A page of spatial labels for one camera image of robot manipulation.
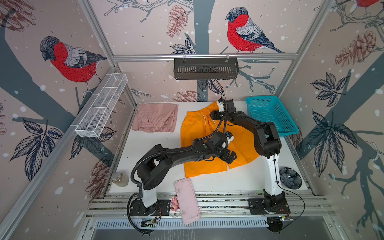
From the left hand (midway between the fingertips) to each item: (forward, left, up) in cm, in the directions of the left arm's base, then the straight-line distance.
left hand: (231, 154), depth 81 cm
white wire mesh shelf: (+8, +71, +19) cm, 73 cm away
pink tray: (-21, +24, -10) cm, 33 cm away
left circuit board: (-30, +43, -13) cm, 54 cm away
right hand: (+33, +6, -5) cm, 34 cm away
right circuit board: (-29, -20, -10) cm, 36 cm away
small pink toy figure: (-23, +30, -9) cm, 39 cm away
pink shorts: (+33, +49, -7) cm, 60 cm away
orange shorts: (+26, +18, -8) cm, 32 cm away
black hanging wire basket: (+57, +12, +17) cm, 61 cm away
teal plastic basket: (+44, -41, -10) cm, 61 cm away
